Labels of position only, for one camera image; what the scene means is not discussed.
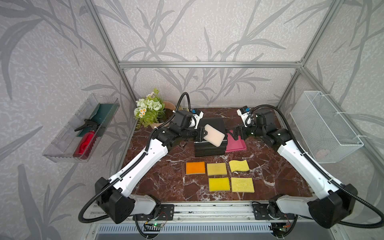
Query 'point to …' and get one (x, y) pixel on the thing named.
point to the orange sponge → (195, 168)
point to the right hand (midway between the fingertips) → (234, 126)
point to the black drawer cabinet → (204, 148)
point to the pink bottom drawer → (232, 145)
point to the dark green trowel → (100, 119)
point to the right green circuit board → (279, 229)
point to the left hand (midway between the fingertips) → (208, 133)
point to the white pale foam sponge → (214, 136)
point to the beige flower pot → (169, 108)
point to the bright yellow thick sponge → (219, 184)
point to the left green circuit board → (155, 225)
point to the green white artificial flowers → (148, 111)
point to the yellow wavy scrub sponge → (239, 165)
